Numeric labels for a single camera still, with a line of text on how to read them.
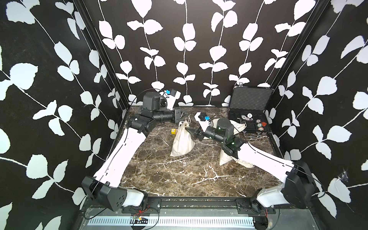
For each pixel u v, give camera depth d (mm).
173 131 1013
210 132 636
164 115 569
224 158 858
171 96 590
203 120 600
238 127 958
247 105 1129
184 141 782
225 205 750
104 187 376
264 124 1080
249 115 1143
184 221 701
